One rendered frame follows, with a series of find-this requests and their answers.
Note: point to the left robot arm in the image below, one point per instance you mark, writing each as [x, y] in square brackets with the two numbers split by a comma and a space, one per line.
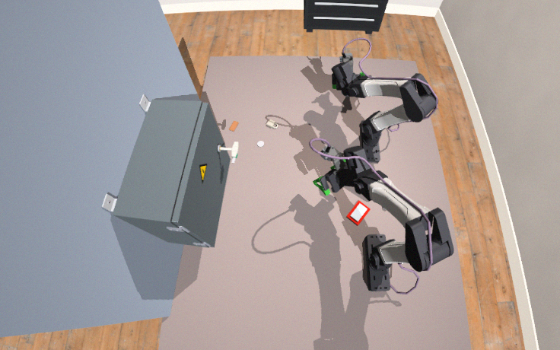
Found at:
[384, 253]

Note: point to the grey metal cabinet door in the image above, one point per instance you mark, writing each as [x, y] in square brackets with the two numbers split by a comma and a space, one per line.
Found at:
[177, 174]

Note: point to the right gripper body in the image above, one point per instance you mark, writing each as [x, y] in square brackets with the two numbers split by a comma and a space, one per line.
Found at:
[348, 59]

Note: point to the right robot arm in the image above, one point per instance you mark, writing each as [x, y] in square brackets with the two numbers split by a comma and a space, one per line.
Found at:
[416, 107]

